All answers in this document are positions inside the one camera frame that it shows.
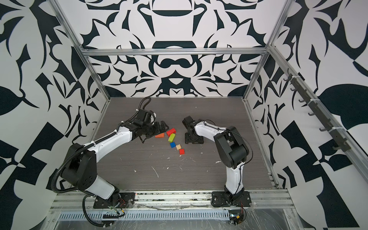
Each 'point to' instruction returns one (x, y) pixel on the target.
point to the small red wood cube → (182, 152)
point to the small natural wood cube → (178, 146)
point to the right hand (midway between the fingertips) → (192, 140)
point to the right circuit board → (235, 216)
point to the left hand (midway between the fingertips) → (164, 126)
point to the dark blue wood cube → (172, 144)
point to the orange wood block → (161, 135)
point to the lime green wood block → (171, 137)
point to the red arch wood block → (169, 132)
